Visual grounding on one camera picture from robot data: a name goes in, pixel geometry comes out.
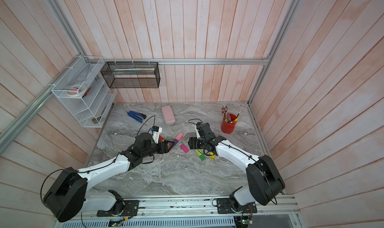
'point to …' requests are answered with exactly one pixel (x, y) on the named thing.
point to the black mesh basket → (131, 74)
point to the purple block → (175, 141)
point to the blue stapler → (135, 115)
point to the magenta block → (184, 148)
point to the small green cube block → (202, 157)
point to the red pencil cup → (227, 127)
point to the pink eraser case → (169, 116)
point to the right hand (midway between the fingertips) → (191, 141)
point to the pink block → (179, 136)
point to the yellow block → (212, 157)
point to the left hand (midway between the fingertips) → (169, 145)
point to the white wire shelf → (89, 110)
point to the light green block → (198, 152)
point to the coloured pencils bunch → (226, 115)
